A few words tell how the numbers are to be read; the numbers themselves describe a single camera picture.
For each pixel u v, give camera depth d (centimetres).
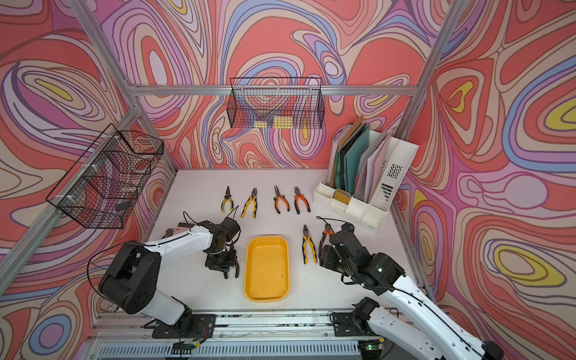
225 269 79
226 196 108
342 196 97
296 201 106
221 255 73
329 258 63
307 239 93
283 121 91
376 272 47
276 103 94
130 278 44
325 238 93
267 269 86
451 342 40
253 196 108
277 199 107
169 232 94
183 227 96
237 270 84
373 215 99
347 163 88
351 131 91
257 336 72
